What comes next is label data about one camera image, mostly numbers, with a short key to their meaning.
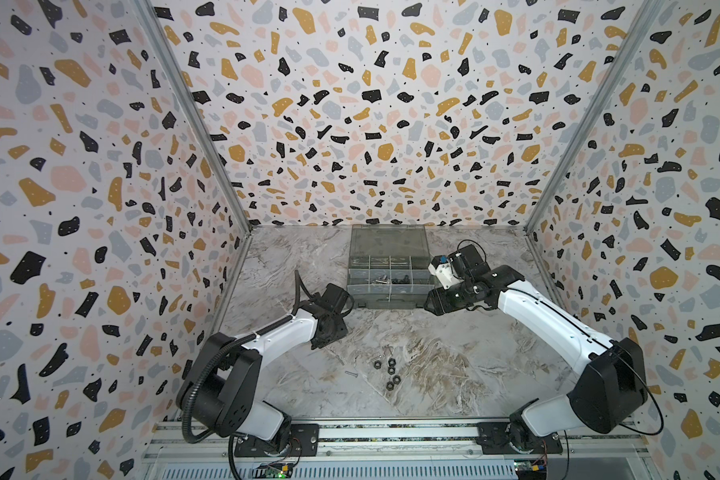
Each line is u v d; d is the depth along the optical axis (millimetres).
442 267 762
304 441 734
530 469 716
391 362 873
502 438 736
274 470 702
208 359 406
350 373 856
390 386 828
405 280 1040
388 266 1032
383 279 1030
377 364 860
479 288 592
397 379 835
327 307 705
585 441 748
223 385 429
